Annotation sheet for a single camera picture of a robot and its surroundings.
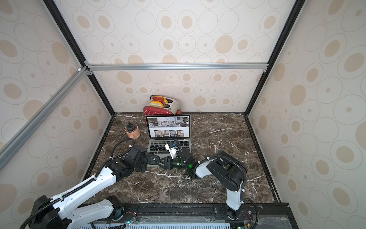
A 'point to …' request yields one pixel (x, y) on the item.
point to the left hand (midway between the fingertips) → (154, 154)
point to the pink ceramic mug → (132, 130)
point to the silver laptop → (162, 129)
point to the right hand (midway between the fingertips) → (156, 167)
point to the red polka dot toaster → (162, 105)
